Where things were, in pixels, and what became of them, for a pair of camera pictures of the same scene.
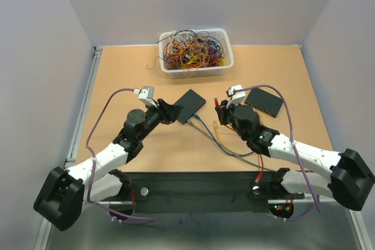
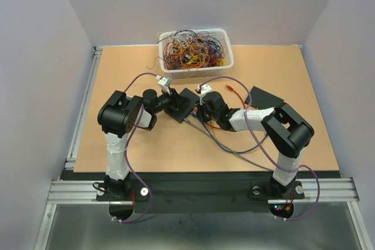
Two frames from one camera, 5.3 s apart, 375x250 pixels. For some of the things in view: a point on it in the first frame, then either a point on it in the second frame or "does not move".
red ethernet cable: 260,176 -> 230,88
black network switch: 190,101 does not move
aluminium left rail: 76,134 does not move
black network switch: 264,101 does not move
